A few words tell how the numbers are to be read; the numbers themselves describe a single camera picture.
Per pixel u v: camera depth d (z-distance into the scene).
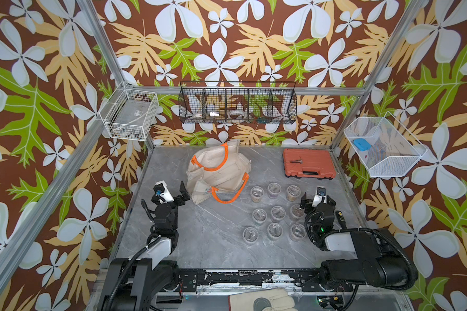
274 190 0.93
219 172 1.08
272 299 0.70
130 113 0.86
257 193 0.93
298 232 0.82
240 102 0.99
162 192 0.70
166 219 0.62
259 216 0.86
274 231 0.82
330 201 0.84
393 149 0.78
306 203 0.82
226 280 0.75
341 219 0.89
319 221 0.67
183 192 0.77
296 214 0.86
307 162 1.07
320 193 0.76
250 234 0.81
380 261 0.43
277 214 0.86
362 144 0.87
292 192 0.94
